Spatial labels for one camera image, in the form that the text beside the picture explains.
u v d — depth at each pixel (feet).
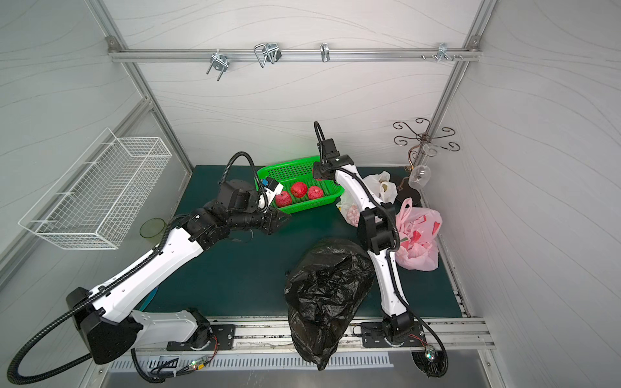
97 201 2.26
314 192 3.42
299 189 3.43
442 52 2.51
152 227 2.82
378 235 1.99
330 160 2.46
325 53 2.60
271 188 2.03
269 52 2.51
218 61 2.51
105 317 1.26
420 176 3.05
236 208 1.77
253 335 2.46
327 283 2.75
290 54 2.54
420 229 2.70
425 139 2.89
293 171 3.78
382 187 3.15
